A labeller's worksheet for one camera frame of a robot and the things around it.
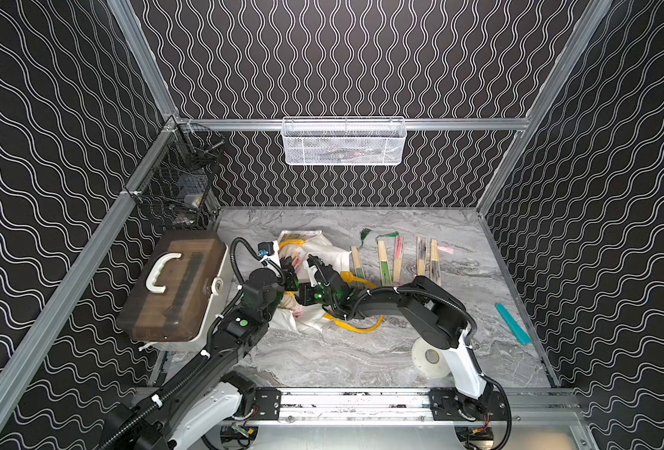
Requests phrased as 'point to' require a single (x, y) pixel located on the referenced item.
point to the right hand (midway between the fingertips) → (292, 290)
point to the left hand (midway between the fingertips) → (289, 253)
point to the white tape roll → (430, 360)
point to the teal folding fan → (522, 337)
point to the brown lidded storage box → (179, 292)
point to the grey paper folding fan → (421, 256)
